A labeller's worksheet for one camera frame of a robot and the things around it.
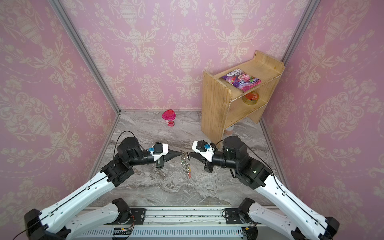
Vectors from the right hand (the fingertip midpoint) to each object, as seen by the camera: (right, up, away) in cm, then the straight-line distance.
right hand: (192, 152), depth 61 cm
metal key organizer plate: (-3, -4, 0) cm, 5 cm away
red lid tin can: (+36, +28, +33) cm, 57 cm away
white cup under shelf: (+24, +7, +41) cm, 48 cm away
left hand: (-5, -1, -1) cm, 5 cm away
